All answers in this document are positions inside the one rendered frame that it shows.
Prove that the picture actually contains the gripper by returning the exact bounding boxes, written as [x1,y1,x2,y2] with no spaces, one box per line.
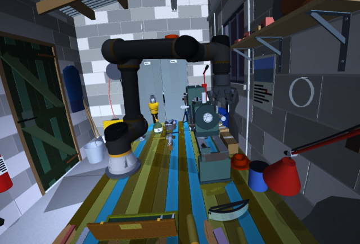
[209,73,239,107]

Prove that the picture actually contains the green round handwheel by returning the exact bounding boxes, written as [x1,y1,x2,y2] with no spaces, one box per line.
[195,104,219,132]

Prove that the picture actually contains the red lever with black knob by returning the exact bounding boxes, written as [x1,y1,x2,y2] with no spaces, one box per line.
[202,64,211,88]

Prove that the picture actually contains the green lathe body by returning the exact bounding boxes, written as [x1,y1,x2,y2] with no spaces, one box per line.
[190,127,233,184]

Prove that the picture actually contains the blue bin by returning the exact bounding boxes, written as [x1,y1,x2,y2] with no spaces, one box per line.
[218,106,231,122]

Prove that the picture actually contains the green pillar drill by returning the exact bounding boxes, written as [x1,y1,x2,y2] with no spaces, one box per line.
[184,84,209,109]

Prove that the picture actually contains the white vertical pipe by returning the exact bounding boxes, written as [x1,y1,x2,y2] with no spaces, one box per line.
[245,0,251,157]

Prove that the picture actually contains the brown cardboard box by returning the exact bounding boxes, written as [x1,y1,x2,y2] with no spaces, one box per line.
[219,130,239,155]

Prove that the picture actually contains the dark framed window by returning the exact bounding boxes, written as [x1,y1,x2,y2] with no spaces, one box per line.
[222,3,245,84]

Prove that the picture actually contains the grey metal cabinet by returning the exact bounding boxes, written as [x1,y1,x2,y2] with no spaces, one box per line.
[140,58,188,124]

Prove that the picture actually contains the red round cap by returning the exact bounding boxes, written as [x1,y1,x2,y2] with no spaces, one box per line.
[230,153,251,171]

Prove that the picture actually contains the yellow and grey bottle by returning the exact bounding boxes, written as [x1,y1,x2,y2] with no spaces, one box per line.
[148,94,160,124]

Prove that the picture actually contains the blue cup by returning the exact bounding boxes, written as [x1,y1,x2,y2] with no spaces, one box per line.
[247,160,271,193]

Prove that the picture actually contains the red desk lamp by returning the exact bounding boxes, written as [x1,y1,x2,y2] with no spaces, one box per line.
[262,124,360,197]

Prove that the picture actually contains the grey round disc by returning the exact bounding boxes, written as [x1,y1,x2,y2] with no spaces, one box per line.
[105,63,122,80]

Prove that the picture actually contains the clear safety glasses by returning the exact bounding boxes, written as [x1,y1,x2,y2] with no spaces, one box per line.
[207,198,251,222]

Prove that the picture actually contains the yellow box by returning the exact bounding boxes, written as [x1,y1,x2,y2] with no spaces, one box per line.
[102,118,125,138]

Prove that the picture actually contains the wooden broom stick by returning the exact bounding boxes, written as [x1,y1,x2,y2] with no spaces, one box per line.
[82,97,101,139]

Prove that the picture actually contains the olive round rod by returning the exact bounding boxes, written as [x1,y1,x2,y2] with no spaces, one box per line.
[186,213,199,244]
[235,226,249,244]

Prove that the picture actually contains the purple flat block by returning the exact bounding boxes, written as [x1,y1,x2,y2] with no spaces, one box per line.
[212,226,230,244]

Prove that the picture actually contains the white bucket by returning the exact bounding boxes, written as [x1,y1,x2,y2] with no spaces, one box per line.
[83,139,106,164]

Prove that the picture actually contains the wooden case with green lining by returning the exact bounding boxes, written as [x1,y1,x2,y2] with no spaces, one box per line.
[86,211,179,241]

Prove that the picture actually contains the dark grey rounded block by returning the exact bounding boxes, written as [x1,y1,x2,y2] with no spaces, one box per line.
[300,195,360,244]

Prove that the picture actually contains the green wooden door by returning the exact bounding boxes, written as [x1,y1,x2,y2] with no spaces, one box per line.
[0,31,83,196]

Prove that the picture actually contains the grey metal strip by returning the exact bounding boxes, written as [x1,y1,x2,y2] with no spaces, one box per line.
[75,226,91,244]

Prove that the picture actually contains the brown wooden strip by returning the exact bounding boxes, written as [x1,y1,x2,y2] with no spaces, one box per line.
[57,224,77,244]

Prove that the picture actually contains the blue and grey wall poster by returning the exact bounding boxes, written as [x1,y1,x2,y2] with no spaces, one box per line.
[252,54,277,114]

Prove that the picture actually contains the grey wall ring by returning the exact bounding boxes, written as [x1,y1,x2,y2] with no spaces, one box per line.
[289,76,315,107]

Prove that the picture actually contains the wooden wall shelf with brackets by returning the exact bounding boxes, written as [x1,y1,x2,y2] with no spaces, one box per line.
[229,0,360,73]

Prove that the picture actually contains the red cable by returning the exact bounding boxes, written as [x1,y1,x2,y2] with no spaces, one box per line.
[108,78,116,120]

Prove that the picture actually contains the brown wooden handle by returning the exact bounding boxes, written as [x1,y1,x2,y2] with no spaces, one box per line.
[202,219,216,244]

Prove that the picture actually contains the blue wall cylinder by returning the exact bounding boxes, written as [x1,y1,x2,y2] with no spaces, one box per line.
[62,64,84,113]

